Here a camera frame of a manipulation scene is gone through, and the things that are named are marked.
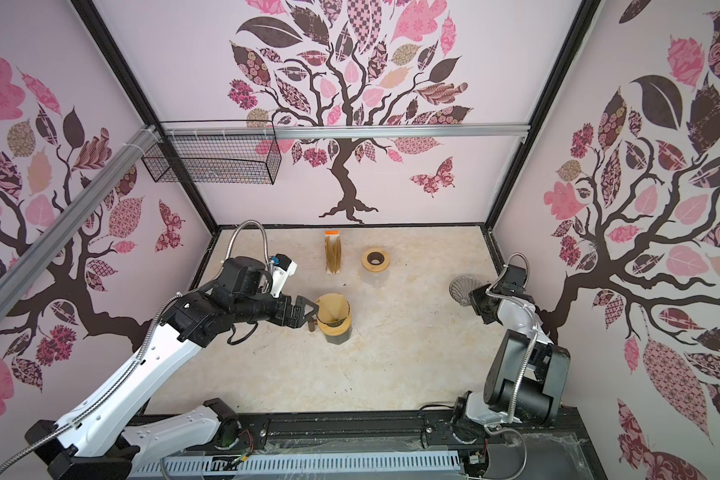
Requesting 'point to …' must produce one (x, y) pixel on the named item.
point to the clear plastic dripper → (374, 279)
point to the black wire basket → (214, 159)
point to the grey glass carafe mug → (335, 339)
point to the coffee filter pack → (333, 251)
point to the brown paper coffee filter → (332, 308)
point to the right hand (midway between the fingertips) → (474, 295)
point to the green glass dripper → (338, 326)
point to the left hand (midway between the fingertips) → (302, 310)
